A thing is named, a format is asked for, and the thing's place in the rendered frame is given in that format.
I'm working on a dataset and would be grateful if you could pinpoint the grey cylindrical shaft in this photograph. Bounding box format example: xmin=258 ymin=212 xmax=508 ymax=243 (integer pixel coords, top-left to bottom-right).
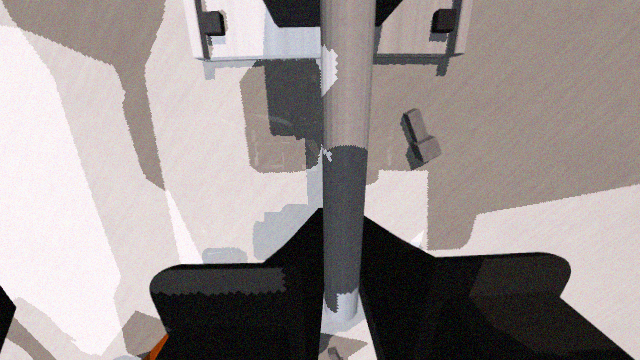
xmin=320 ymin=0 xmax=376 ymax=322

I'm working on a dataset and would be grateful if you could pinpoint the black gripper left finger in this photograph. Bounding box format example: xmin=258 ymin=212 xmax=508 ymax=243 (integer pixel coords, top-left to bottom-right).
xmin=149 ymin=208 xmax=324 ymax=360

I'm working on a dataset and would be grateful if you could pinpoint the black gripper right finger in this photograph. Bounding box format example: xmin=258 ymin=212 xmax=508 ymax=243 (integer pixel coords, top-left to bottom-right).
xmin=359 ymin=215 xmax=571 ymax=360

